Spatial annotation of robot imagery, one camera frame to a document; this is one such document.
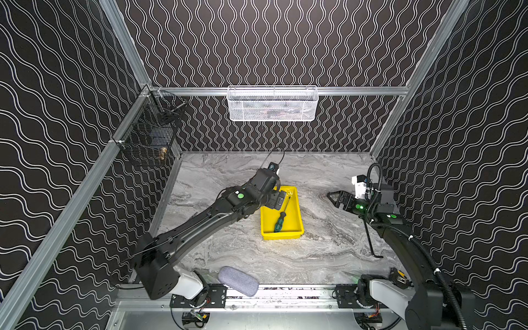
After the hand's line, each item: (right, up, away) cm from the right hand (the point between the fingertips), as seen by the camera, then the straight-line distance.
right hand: (336, 197), depth 82 cm
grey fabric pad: (-38, -30, -7) cm, 49 cm away
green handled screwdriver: (-22, -12, +8) cm, 27 cm away
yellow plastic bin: (-16, -14, +11) cm, 24 cm away
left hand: (-24, +3, -7) cm, 25 cm away
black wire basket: (-83, +24, +12) cm, 87 cm away
